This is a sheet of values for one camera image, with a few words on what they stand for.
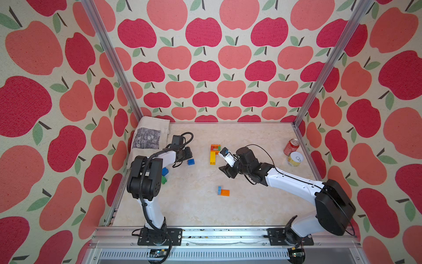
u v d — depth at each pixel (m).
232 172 0.74
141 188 0.47
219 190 0.84
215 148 1.04
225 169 0.75
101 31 0.77
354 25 0.74
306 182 0.49
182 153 0.88
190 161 1.03
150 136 1.05
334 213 0.43
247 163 0.65
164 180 0.91
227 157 0.72
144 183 0.49
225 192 0.88
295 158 0.96
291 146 0.96
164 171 0.96
